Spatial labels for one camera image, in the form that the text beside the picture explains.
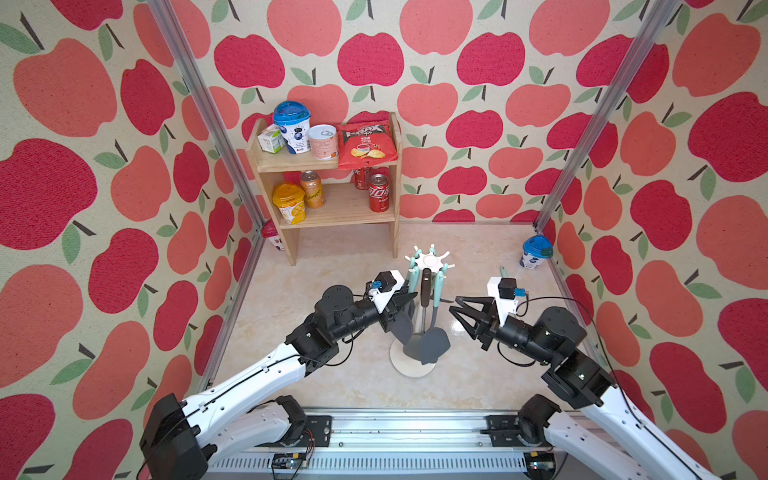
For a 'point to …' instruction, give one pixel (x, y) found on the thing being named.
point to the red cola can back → (362, 177)
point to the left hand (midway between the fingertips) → (414, 297)
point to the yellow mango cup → (289, 199)
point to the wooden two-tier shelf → (341, 202)
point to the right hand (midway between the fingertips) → (457, 310)
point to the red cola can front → (379, 193)
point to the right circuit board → (540, 465)
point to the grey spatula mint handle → (435, 341)
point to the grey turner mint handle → (504, 272)
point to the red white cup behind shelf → (269, 231)
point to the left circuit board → (290, 461)
